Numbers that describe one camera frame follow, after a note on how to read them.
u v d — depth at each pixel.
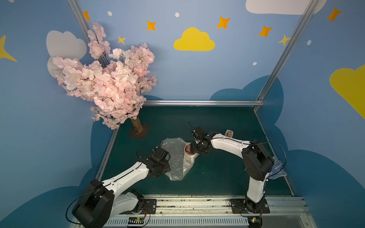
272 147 1.04
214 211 0.74
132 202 0.61
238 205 0.75
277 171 0.88
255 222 0.73
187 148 0.91
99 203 0.40
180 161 0.91
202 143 0.69
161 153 0.68
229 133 1.01
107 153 0.99
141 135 1.04
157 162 0.66
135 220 0.73
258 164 0.49
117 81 0.61
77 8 0.69
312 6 0.69
